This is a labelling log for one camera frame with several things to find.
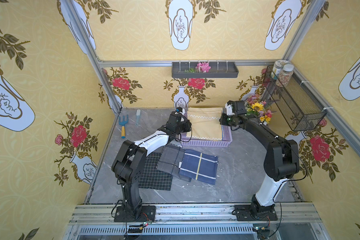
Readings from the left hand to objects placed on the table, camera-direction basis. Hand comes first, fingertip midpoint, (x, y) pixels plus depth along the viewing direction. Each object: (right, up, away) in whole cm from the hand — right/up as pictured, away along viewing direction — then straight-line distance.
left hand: (186, 121), depth 94 cm
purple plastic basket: (+25, -12, -1) cm, 28 cm away
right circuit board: (+34, -51, -23) cm, 65 cm away
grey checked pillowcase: (-10, -23, -4) cm, 26 cm away
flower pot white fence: (+44, +11, +1) cm, 45 cm away
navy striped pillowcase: (+8, -27, -4) cm, 28 cm away
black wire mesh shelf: (+62, +6, -14) cm, 64 cm away
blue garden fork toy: (-47, -1, +20) cm, 51 cm away
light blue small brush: (-37, +4, +23) cm, 44 cm away
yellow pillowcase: (+12, -1, 0) cm, 12 cm away
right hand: (+25, +3, +1) cm, 25 cm away
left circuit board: (-23, -51, -22) cm, 61 cm away
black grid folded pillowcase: (-19, -33, -8) cm, 39 cm away
